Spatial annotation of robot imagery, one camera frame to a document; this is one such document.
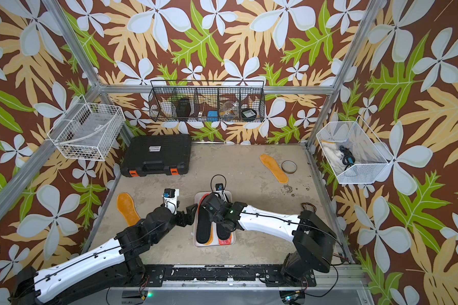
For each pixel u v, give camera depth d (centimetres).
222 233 82
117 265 52
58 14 69
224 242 82
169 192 65
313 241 43
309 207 91
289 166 108
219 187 73
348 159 77
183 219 66
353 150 81
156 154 108
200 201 94
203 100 96
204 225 84
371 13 69
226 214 60
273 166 109
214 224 86
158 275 74
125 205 93
